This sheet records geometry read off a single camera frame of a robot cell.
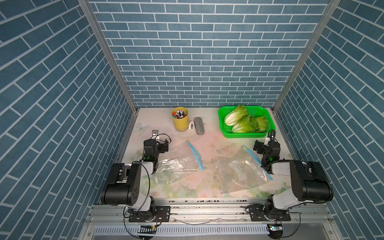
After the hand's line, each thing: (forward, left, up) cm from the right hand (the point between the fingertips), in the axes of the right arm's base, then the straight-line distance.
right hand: (266, 142), depth 95 cm
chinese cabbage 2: (+7, +13, +8) cm, 16 cm away
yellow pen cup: (+10, +57, +7) cm, 58 cm away
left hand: (-5, +67, +2) cm, 67 cm away
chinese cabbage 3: (+13, +1, +3) cm, 14 cm away
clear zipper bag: (-14, +52, -4) cm, 54 cm away
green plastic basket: (+25, +5, +3) cm, 26 cm away
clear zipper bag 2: (-18, +17, -6) cm, 26 cm away
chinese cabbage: (+20, +16, +5) cm, 26 cm away
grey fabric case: (+12, +44, -3) cm, 46 cm away
